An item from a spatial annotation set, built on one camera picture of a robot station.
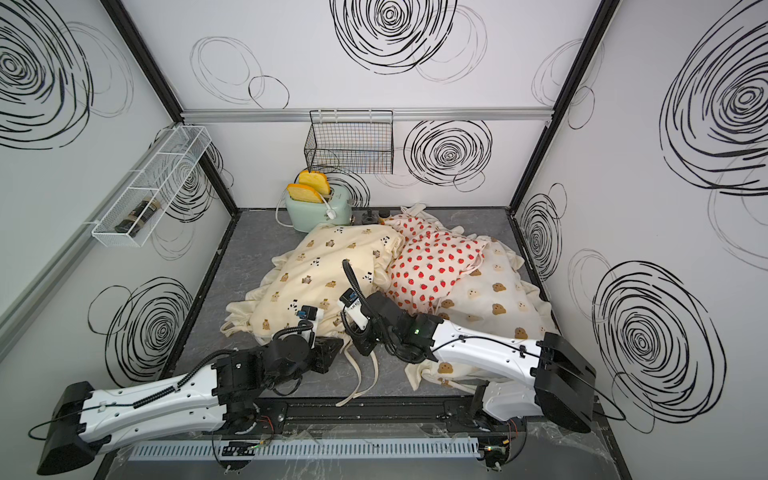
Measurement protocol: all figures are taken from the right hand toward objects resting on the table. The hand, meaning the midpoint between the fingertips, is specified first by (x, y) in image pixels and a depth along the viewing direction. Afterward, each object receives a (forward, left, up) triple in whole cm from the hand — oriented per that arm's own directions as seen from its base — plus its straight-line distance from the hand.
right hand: (347, 331), depth 74 cm
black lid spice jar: (+43, -2, -4) cm, 43 cm away
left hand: (-3, +1, -2) cm, 4 cm away
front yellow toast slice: (+45, +20, +5) cm, 49 cm away
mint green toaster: (+41, +18, -2) cm, 45 cm away
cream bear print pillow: (+13, -40, -5) cm, 42 cm away
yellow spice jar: (+46, -7, -6) cm, 47 cm away
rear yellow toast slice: (+50, +16, +6) cm, 53 cm away
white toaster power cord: (+40, +11, +2) cm, 41 cm away
